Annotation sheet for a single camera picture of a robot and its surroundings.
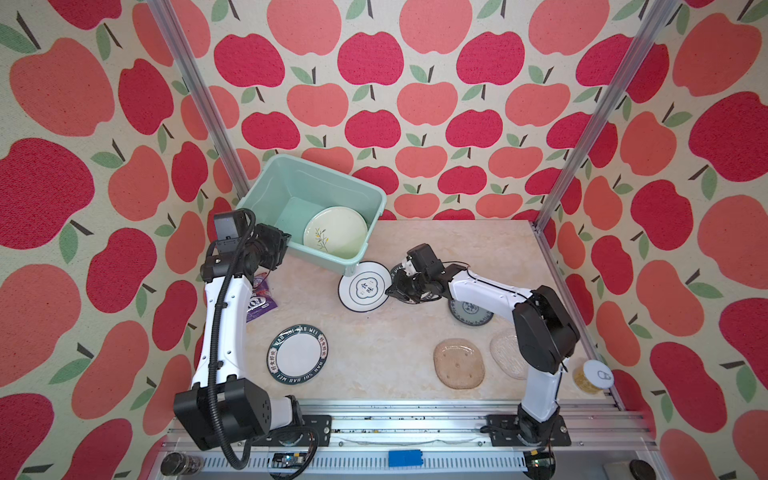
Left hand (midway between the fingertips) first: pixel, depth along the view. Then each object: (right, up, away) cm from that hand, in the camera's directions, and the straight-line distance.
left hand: (295, 234), depth 75 cm
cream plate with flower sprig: (+8, +2, +18) cm, 20 cm away
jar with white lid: (+79, -38, +3) cm, 87 cm away
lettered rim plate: (-2, -35, +11) cm, 36 cm away
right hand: (+23, -18, +14) cm, 32 cm away
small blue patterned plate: (+51, -25, +20) cm, 60 cm away
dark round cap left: (-20, -49, -13) cm, 55 cm away
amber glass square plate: (+45, -38, +11) cm, 59 cm away
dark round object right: (+77, -50, -14) cm, 93 cm away
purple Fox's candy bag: (-17, -20, +21) cm, 34 cm away
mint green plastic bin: (-8, +15, +20) cm, 26 cm away
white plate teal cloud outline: (+17, -17, +18) cm, 30 cm away
